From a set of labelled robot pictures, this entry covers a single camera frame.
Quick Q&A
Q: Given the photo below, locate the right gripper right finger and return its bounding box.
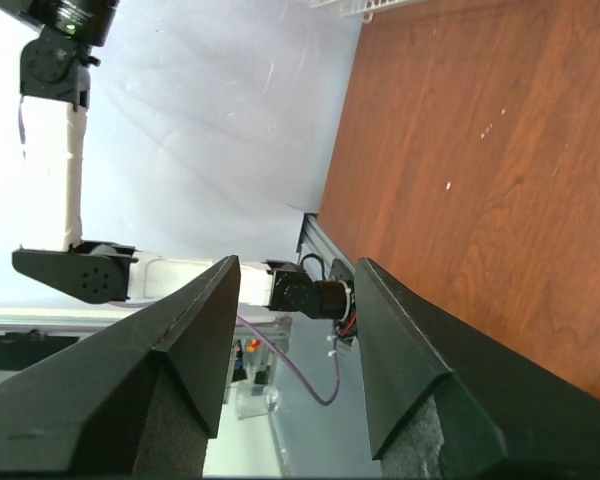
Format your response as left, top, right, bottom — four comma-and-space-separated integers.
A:
354, 258, 600, 479

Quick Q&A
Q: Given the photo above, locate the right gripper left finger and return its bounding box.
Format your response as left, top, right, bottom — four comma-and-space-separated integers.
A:
0, 256, 241, 473

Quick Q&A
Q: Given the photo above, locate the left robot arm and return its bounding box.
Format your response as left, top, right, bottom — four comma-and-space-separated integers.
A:
82, 1, 361, 261

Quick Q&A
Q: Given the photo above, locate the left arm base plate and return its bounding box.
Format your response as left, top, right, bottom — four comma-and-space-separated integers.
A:
329, 259, 358, 351

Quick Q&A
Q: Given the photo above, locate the aluminium frame rail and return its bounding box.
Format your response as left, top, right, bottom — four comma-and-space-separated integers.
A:
0, 212, 351, 480

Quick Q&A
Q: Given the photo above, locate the white wire dish rack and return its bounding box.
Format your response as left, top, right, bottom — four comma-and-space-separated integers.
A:
306, 0, 407, 23

